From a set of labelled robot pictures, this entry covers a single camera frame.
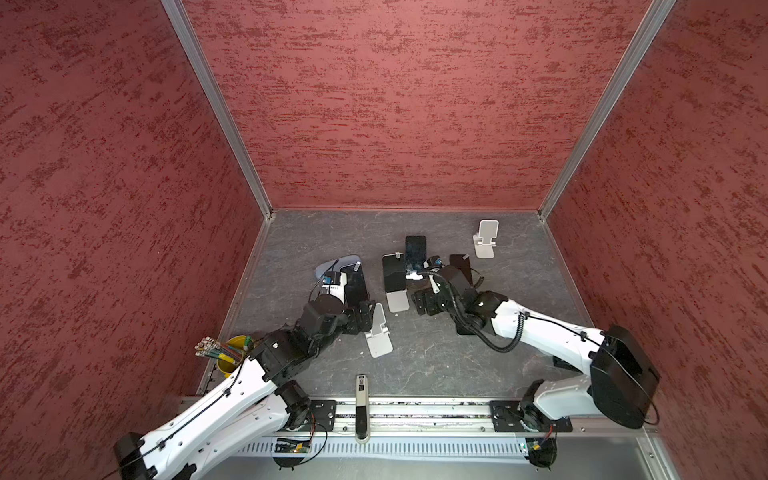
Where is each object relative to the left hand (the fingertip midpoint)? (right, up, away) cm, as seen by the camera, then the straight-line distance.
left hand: (359, 309), depth 74 cm
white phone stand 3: (+5, -12, +12) cm, 18 cm away
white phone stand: (+42, +17, +32) cm, 55 cm away
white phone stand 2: (+10, -2, +18) cm, 21 cm away
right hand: (+17, +1, +10) cm, 20 cm away
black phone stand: (+9, +8, +15) cm, 19 cm away
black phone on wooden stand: (+16, +14, +20) cm, 29 cm away
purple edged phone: (-3, +2, +15) cm, 16 cm away
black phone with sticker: (+34, +9, +32) cm, 48 cm away
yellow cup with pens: (-33, -11, -2) cm, 34 cm away
